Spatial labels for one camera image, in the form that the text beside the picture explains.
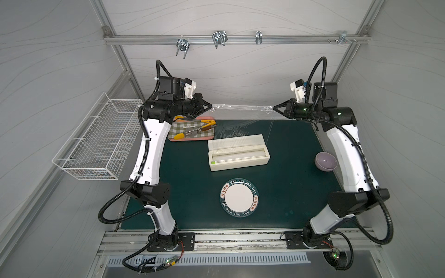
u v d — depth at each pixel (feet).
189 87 2.09
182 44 2.62
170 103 1.58
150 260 2.35
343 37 2.51
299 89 2.04
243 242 2.46
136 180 1.41
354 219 1.66
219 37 2.51
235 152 3.04
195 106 1.97
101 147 2.25
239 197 2.84
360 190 1.38
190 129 3.75
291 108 1.95
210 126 3.67
